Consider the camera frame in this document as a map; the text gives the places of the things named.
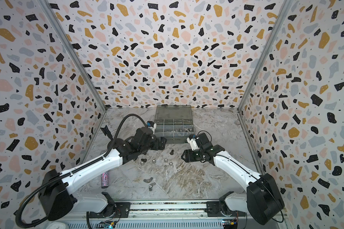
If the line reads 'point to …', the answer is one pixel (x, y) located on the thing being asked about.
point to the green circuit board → (108, 224)
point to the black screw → (171, 152)
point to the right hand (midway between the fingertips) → (186, 156)
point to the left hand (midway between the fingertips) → (161, 138)
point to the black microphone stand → (106, 132)
